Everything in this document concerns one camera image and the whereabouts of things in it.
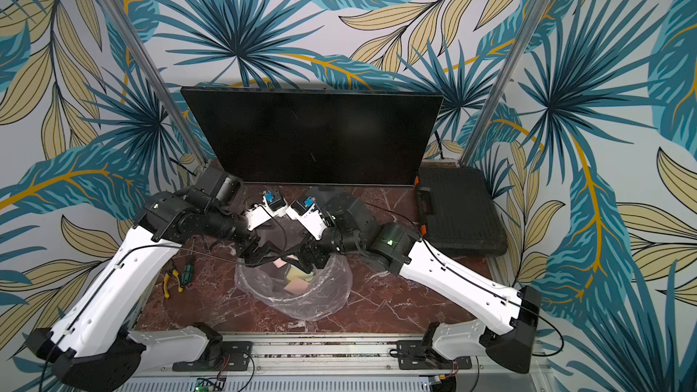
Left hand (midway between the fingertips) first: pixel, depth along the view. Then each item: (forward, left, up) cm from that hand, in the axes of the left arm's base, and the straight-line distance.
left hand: (273, 245), depth 63 cm
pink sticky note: (-4, -4, -16) cm, 17 cm away
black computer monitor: (+43, -7, -3) cm, 44 cm away
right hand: (0, -4, +2) cm, 5 cm away
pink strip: (-5, -3, +2) cm, 6 cm away
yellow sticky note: (+1, -2, -19) cm, 19 cm away
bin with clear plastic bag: (-10, -11, -4) cm, 15 cm away
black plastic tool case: (+25, -56, -21) cm, 64 cm away
